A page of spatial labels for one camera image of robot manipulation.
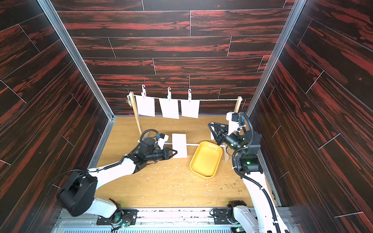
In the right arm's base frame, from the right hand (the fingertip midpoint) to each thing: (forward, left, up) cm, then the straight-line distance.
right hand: (213, 122), depth 66 cm
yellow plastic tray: (0, 0, -38) cm, 38 cm away
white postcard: (0, +17, -19) cm, 25 cm away
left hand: (-4, +17, -22) cm, 28 cm away
